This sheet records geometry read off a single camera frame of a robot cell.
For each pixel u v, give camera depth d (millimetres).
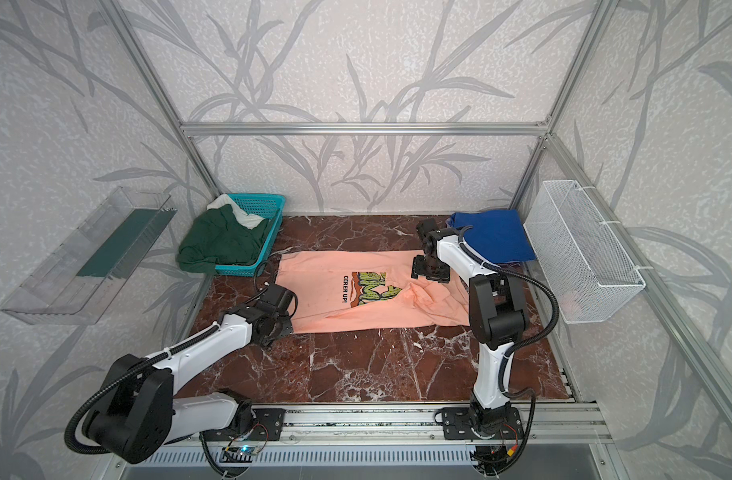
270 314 672
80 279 655
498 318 510
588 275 613
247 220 1177
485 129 965
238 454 720
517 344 533
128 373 417
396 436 724
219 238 1070
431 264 819
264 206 1150
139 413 408
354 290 990
